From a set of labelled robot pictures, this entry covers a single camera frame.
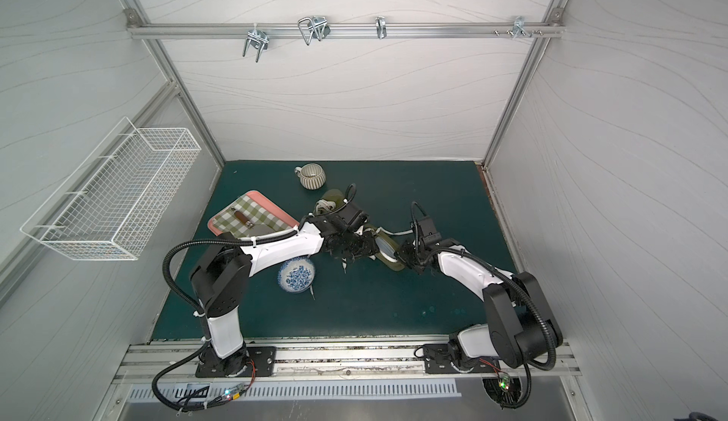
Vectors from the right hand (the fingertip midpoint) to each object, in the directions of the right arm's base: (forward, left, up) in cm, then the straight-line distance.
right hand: (396, 254), depth 89 cm
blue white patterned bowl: (-7, +32, -2) cm, 32 cm away
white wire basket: (-6, +69, +28) cm, 74 cm away
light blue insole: (+3, +3, -2) cm, 5 cm away
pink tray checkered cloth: (+15, +54, -3) cm, 56 cm away
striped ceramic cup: (+33, +33, +1) cm, 47 cm away
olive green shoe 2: (-4, 0, 0) cm, 4 cm away
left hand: (-2, +5, +4) cm, 7 cm away
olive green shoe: (+19, +24, +2) cm, 30 cm away
